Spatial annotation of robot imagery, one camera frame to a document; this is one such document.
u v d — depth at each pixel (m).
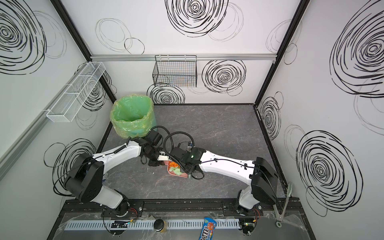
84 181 0.43
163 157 0.75
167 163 0.86
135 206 0.75
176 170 0.84
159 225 0.62
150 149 0.69
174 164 0.84
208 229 0.67
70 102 0.75
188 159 0.56
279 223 0.69
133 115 1.00
